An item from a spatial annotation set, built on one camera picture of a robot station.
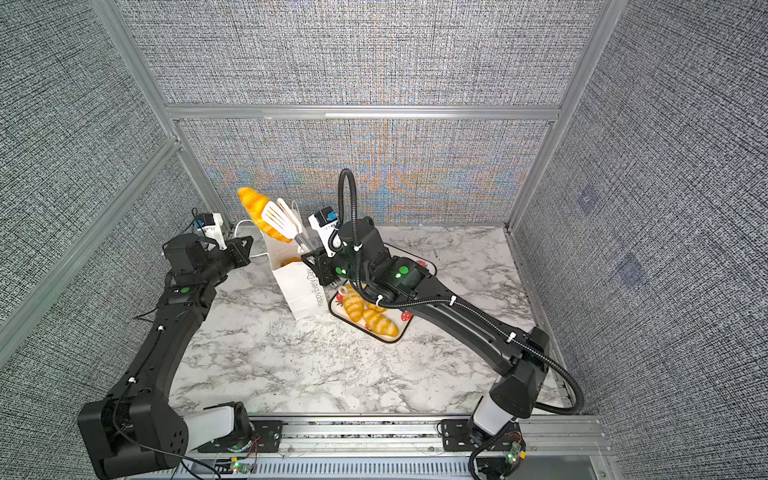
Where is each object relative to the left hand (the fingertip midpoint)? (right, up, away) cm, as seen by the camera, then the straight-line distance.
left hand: (253, 237), depth 79 cm
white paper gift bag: (+12, -12, 0) cm, 17 cm away
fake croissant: (+25, -20, +14) cm, 35 cm away
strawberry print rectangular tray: (+40, -25, +16) cm, 50 cm away
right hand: (+18, -4, -13) cm, 22 cm away
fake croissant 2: (+33, -25, +11) cm, 43 cm away
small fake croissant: (+31, -21, +14) cm, 40 cm away
